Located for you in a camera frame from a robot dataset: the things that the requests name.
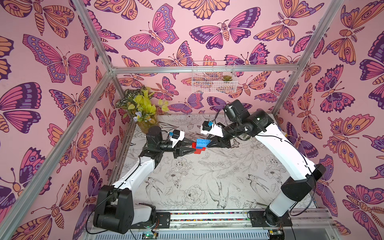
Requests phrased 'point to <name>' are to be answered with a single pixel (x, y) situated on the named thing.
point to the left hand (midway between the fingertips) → (195, 146)
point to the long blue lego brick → (202, 143)
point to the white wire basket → (212, 77)
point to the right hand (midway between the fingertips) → (209, 138)
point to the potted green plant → (138, 104)
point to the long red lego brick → (197, 151)
